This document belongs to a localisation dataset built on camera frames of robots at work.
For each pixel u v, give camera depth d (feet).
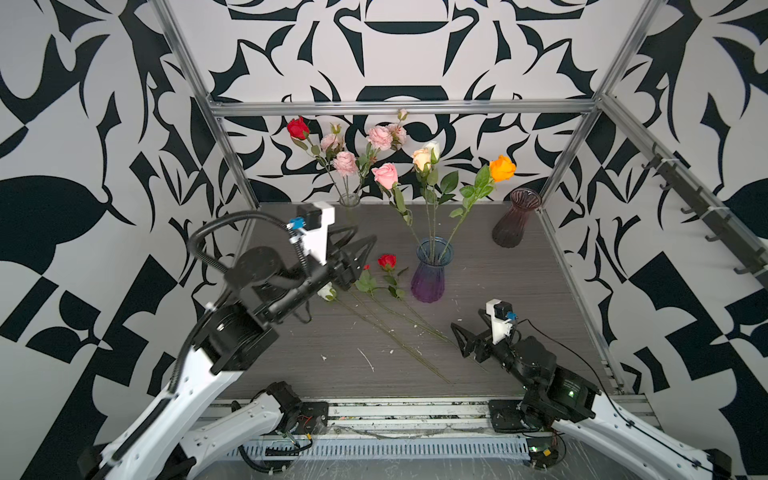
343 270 1.48
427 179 2.54
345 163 2.78
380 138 2.71
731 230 1.80
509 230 3.33
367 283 3.16
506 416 2.44
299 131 2.66
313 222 1.41
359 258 1.67
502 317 2.07
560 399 1.86
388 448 2.34
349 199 3.16
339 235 1.71
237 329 1.33
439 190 2.62
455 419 2.49
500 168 2.35
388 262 3.27
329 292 3.05
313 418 2.43
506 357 2.09
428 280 2.85
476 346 2.20
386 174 2.25
